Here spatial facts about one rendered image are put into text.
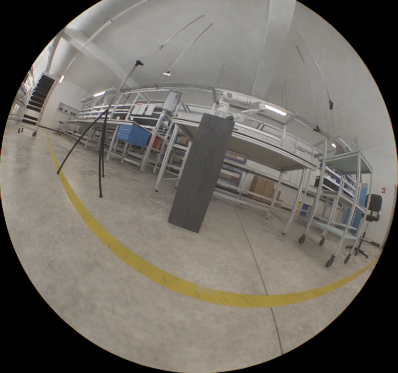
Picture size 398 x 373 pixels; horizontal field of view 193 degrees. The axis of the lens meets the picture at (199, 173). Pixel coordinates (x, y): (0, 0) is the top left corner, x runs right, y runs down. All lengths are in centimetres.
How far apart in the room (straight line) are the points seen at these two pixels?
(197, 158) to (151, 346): 93
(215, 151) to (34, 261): 109
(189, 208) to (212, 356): 81
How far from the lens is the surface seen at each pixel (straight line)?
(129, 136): 236
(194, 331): 46
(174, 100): 272
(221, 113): 99
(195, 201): 81
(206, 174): 78
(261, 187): 482
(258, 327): 56
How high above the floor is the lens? 42
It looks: 1 degrees down
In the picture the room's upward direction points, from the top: 18 degrees clockwise
